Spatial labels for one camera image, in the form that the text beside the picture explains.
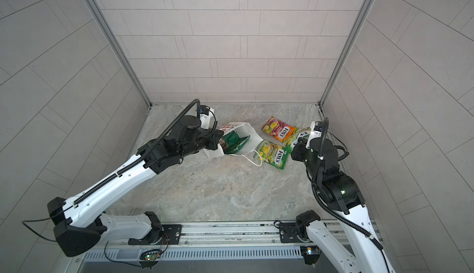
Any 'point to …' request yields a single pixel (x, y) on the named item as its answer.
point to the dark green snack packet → (234, 142)
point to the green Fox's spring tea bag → (299, 132)
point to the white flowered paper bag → (242, 129)
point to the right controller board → (311, 254)
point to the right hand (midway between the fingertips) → (295, 138)
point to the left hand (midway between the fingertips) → (229, 132)
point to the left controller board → (150, 255)
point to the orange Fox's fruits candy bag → (278, 129)
